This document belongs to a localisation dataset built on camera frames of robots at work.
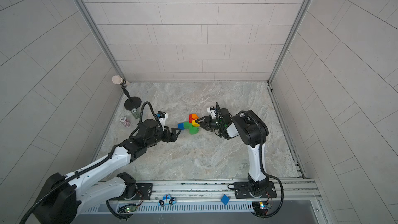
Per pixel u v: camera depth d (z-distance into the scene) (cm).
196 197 71
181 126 91
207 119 86
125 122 89
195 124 89
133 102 103
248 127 57
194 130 89
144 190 71
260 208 68
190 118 91
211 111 91
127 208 65
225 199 69
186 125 91
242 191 71
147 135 61
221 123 78
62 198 38
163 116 72
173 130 71
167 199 68
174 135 71
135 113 93
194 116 92
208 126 84
